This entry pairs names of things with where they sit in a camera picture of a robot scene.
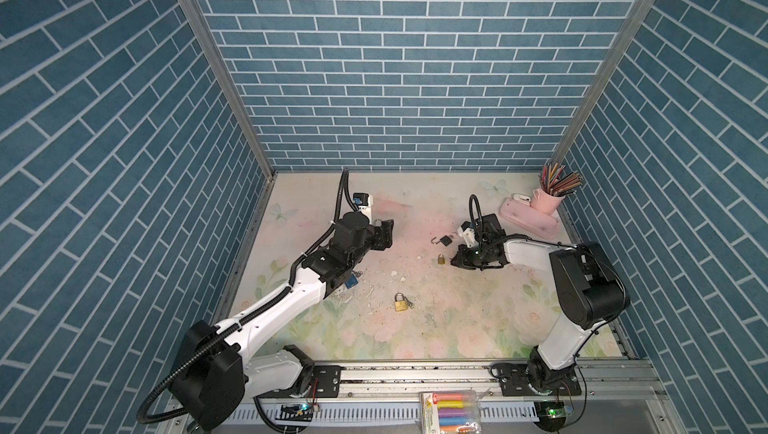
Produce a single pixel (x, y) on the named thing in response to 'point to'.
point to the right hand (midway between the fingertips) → (451, 258)
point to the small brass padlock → (441, 259)
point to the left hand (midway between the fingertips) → (384, 221)
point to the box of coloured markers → (449, 412)
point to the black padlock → (446, 240)
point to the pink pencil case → (530, 218)
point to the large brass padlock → (401, 302)
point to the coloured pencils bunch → (554, 180)
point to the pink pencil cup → (545, 202)
